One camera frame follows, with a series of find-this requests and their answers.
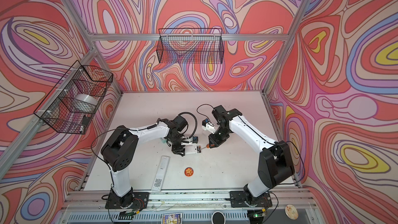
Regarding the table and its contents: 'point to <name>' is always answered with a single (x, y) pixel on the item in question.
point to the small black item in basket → (85, 120)
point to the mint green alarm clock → (164, 140)
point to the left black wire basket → (71, 104)
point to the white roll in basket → (87, 98)
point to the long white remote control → (160, 173)
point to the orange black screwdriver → (207, 146)
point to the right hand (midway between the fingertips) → (214, 147)
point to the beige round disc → (291, 211)
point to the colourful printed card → (172, 218)
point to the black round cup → (218, 218)
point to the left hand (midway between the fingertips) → (185, 147)
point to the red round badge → (188, 171)
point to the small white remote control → (193, 149)
